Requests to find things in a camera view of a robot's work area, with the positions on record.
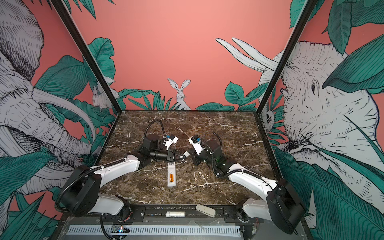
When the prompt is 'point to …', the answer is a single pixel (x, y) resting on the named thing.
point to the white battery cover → (186, 154)
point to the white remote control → (171, 169)
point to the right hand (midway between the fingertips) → (186, 149)
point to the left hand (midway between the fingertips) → (184, 157)
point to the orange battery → (171, 177)
